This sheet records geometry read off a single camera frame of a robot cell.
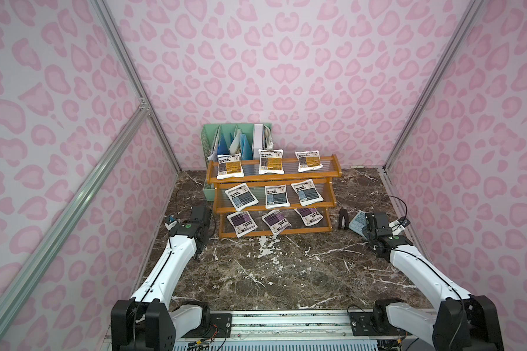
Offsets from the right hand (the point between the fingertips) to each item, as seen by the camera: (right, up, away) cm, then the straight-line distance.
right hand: (374, 229), depth 87 cm
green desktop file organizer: (-53, +38, +10) cm, 66 cm away
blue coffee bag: (-39, +13, +2) cm, 41 cm away
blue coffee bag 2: (-26, +15, +3) cm, 30 cm away
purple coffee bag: (-53, +1, +9) cm, 54 cm away
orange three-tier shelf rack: (-30, +12, 0) cm, 32 cm away
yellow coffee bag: (-56, +24, -7) cm, 61 cm away
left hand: (-72, -3, -5) cm, 73 cm away
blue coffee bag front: (-53, +13, +2) cm, 54 cm away
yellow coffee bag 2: (-41, +26, -6) cm, 49 cm away
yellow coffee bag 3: (-27, +27, -6) cm, 39 cm away
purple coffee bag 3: (-23, +4, +11) cm, 26 cm away
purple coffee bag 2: (-38, +2, +9) cm, 39 cm away
